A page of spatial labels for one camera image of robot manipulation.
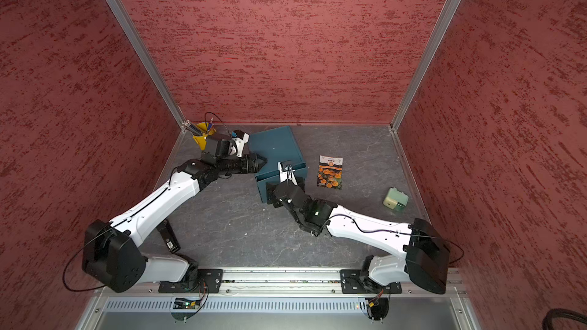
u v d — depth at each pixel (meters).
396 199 0.90
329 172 1.03
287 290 0.73
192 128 1.00
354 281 0.74
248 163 0.71
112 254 0.40
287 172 0.65
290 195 0.54
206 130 1.03
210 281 0.74
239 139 0.73
